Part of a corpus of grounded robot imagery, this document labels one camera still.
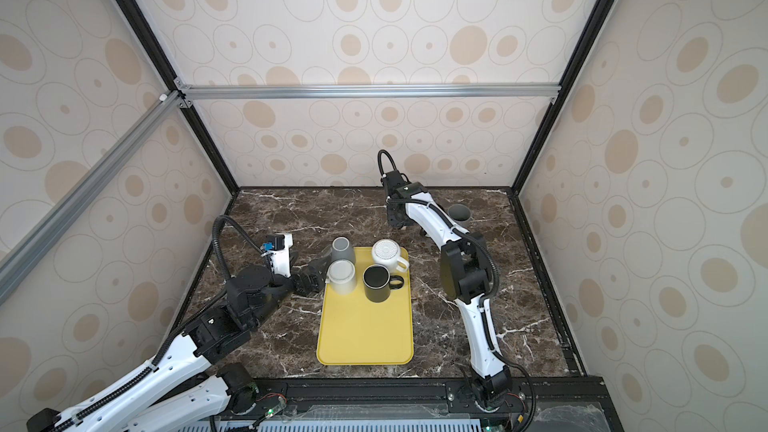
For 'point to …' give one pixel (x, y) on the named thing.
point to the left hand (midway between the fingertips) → (322, 255)
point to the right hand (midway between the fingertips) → (402, 217)
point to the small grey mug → (342, 249)
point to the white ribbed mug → (387, 252)
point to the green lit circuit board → (278, 407)
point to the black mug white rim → (378, 283)
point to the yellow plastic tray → (354, 330)
